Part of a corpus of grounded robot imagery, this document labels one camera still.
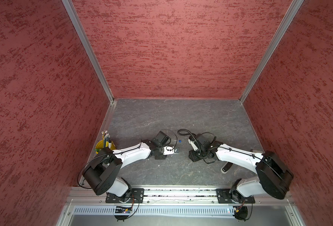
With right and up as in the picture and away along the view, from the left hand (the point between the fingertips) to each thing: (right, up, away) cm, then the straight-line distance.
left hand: (163, 151), depth 89 cm
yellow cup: (-38, +6, -6) cm, 39 cm away
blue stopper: (+12, +5, +6) cm, 14 cm away
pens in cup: (-32, +10, -10) cm, 35 cm away
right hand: (+19, -4, -3) cm, 19 cm away
